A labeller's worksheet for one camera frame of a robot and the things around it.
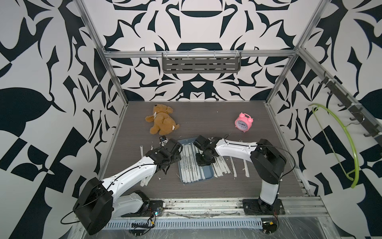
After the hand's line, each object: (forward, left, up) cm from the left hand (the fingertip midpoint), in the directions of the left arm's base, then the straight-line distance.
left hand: (175, 152), depth 85 cm
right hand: (-3, -13, -7) cm, 16 cm away
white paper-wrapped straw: (-4, -4, -8) cm, 10 cm away
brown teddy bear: (+18, +7, +3) cm, 20 cm away
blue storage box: (-10, -14, -7) cm, 18 cm away
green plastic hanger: (-21, -72, +17) cm, 77 cm away
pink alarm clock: (+19, -44, +1) cm, 48 cm away
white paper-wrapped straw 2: (-3, -9, -8) cm, 12 cm away
